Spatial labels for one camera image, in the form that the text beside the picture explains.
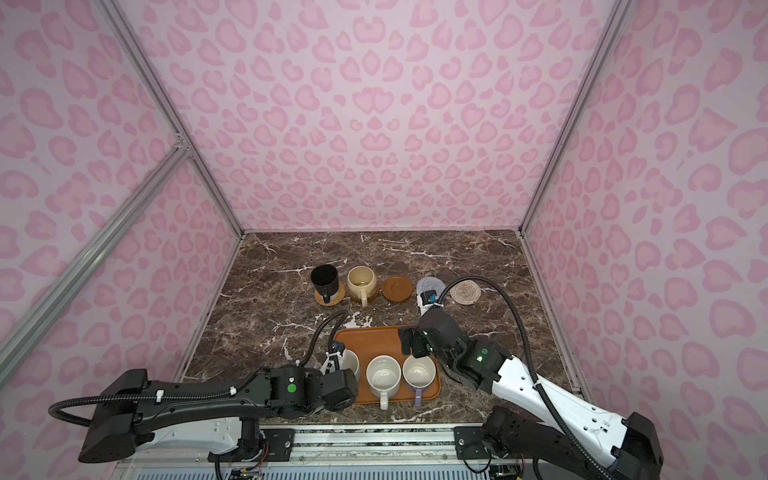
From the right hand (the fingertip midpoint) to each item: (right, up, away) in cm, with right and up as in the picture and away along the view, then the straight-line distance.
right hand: (412, 329), depth 75 cm
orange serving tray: (-13, -9, +18) cm, 24 cm away
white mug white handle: (-8, -15, +8) cm, 19 cm away
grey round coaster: (+8, +9, +28) cm, 31 cm away
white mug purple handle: (+2, -14, +8) cm, 17 cm away
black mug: (-27, +11, +22) cm, 36 cm away
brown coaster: (-4, +7, +26) cm, 27 cm away
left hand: (-16, -15, 0) cm, 22 cm away
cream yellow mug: (-16, +10, +25) cm, 31 cm away
